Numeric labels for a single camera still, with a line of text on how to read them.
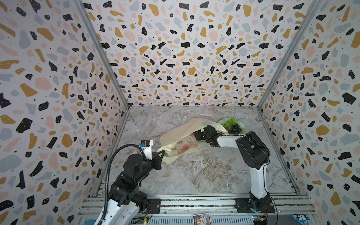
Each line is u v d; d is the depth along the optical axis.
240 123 1.04
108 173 0.49
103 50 0.86
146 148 0.62
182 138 0.76
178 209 0.73
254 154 0.54
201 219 0.69
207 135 0.83
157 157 0.62
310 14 0.74
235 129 0.99
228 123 1.03
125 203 0.48
